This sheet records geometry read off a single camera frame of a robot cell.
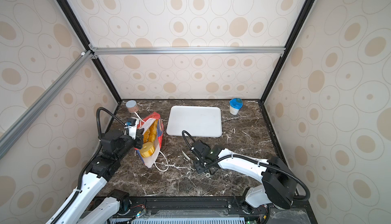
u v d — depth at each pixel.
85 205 0.46
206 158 0.60
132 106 1.09
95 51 0.90
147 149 0.81
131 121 0.62
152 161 0.81
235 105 1.05
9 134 0.52
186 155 0.86
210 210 0.73
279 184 0.42
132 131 0.63
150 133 0.91
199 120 1.07
